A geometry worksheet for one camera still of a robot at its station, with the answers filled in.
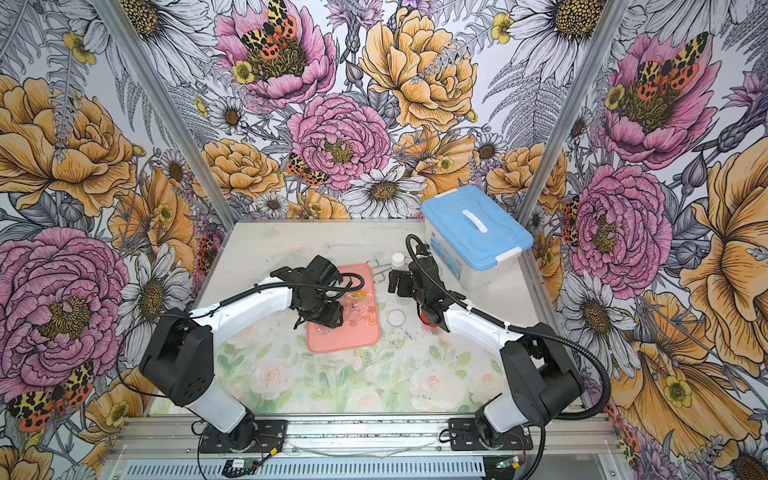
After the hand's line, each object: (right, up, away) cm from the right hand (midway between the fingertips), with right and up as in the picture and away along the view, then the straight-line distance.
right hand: (403, 281), depth 90 cm
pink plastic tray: (-13, -15, +3) cm, 20 cm away
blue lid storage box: (+21, +13, +4) cm, 26 cm away
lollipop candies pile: (-14, -8, +7) cm, 17 cm away
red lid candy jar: (+5, -5, -24) cm, 25 cm away
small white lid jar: (-1, +6, +12) cm, 13 cm away
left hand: (-21, -13, -4) cm, 25 cm away
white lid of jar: (-2, -12, +5) cm, 13 cm away
